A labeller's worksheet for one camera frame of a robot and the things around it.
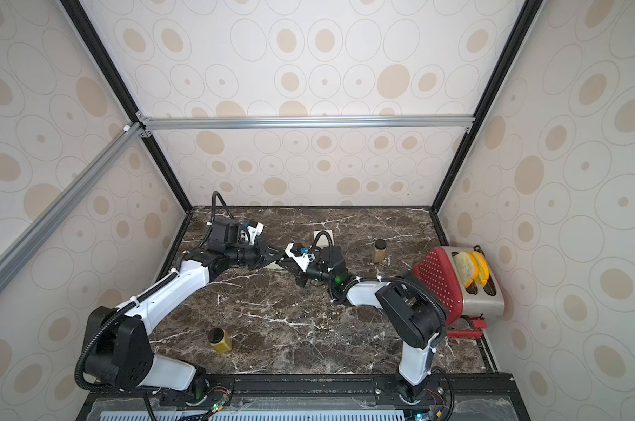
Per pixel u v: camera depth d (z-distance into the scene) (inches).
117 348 16.4
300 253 28.5
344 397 28.7
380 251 37.4
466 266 30.6
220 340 29.3
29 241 22.2
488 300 29.3
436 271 32.2
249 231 27.4
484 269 29.9
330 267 26.5
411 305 20.3
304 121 35.7
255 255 28.5
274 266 32.8
